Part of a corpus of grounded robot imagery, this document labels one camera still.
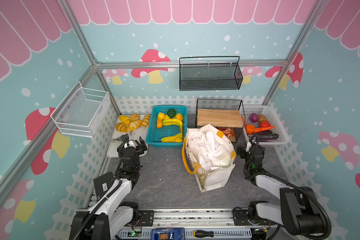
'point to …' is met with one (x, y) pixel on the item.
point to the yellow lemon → (161, 116)
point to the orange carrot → (260, 129)
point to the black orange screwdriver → (206, 233)
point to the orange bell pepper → (249, 129)
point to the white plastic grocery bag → (208, 149)
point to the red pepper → (265, 124)
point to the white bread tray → (134, 135)
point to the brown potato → (261, 118)
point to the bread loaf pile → (127, 124)
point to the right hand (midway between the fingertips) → (249, 144)
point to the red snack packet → (228, 131)
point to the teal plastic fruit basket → (168, 126)
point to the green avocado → (171, 113)
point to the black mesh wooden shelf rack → (221, 113)
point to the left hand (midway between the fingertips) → (134, 141)
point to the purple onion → (253, 117)
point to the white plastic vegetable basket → (272, 116)
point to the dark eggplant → (267, 136)
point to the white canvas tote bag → (211, 180)
